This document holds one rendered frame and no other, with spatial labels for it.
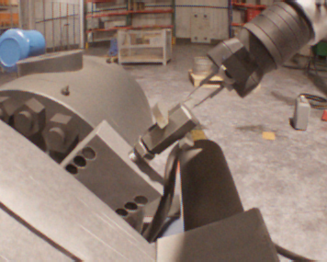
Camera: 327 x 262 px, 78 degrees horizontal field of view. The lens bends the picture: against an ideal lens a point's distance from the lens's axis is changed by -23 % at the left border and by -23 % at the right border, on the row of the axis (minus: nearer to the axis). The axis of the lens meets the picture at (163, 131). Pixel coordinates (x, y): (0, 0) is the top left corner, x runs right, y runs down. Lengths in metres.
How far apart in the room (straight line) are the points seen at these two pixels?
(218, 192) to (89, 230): 0.16
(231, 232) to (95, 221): 0.11
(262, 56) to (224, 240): 0.22
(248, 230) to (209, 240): 0.03
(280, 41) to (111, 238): 0.28
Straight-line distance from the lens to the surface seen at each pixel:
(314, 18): 0.34
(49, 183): 0.18
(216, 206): 0.26
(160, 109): 0.19
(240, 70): 0.27
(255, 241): 0.20
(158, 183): 0.22
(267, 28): 0.32
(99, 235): 0.18
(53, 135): 0.45
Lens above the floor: 0.97
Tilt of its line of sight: 24 degrees down
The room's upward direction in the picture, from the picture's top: 1 degrees counter-clockwise
